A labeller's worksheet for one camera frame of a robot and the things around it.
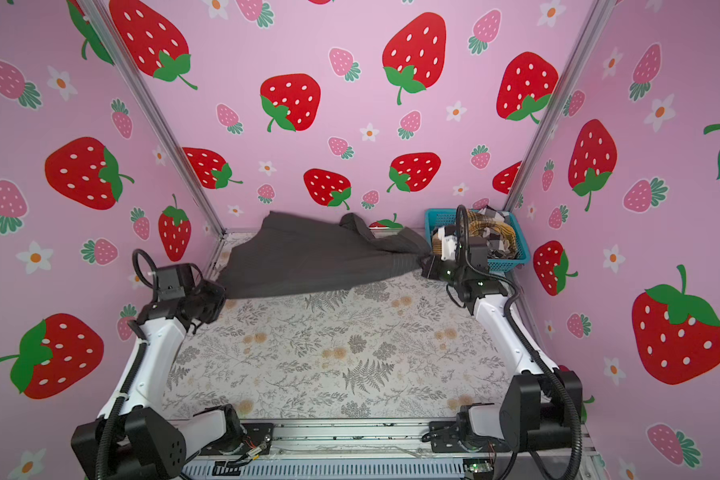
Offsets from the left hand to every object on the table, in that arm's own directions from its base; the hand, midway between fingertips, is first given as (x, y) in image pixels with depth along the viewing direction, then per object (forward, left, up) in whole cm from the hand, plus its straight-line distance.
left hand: (227, 288), depth 82 cm
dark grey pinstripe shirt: (+17, -12, -4) cm, 21 cm away
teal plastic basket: (+35, -67, -5) cm, 76 cm away
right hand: (+7, -53, +6) cm, 54 cm away
